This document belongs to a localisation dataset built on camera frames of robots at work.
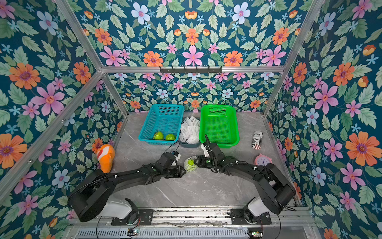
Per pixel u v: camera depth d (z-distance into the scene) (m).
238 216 0.73
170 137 0.98
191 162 0.86
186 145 1.01
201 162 0.75
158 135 0.98
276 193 0.44
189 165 0.84
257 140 1.01
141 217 0.73
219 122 1.15
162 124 1.05
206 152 0.79
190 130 1.01
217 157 0.68
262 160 0.91
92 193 0.43
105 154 0.88
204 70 0.93
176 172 0.78
